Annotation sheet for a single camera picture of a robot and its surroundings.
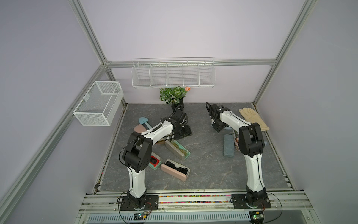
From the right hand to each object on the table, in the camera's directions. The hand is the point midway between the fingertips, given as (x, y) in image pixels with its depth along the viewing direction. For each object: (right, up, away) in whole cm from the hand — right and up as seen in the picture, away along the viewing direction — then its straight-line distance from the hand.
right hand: (222, 124), depth 101 cm
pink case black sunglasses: (-33, -24, -24) cm, 47 cm away
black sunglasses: (-29, -27, -16) cm, 43 cm away
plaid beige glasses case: (-43, -11, -10) cm, 45 cm away
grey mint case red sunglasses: (-46, -17, -18) cm, 52 cm away
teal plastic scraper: (-60, +2, +6) cm, 60 cm away
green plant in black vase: (-34, +19, -14) cm, 42 cm away
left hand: (-24, -7, -10) cm, 27 cm away
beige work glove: (+26, +6, +10) cm, 29 cm away
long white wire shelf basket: (-46, +37, -3) cm, 59 cm away
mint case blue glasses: (+2, -13, -10) cm, 17 cm away
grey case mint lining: (-36, -13, -15) cm, 41 cm away
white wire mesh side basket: (-79, +12, -18) cm, 82 cm away
